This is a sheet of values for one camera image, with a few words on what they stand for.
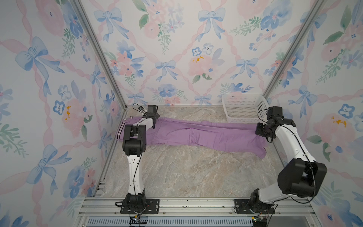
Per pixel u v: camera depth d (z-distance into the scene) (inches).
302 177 17.0
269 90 42.4
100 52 33.8
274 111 26.2
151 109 35.0
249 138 35.2
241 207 28.9
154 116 35.2
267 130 27.6
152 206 28.9
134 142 24.2
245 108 47.5
